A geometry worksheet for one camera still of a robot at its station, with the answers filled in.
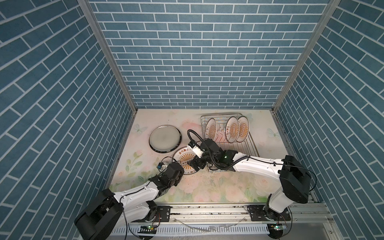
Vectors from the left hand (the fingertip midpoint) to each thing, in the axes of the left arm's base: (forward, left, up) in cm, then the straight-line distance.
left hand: (186, 168), depth 87 cm
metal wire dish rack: (+22, -29, +7) cm, 38 cm away
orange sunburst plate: (+24, -16, +6) cm, 30 cm away
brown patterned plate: (+9, +3, -1) cm, 10 cm away
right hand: (+3, -3, +11) cm, 12 cm away
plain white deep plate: (+21, +15, 0) cm, 26 cm away
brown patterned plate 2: (+22, -37, +9) cm, 44 cm away
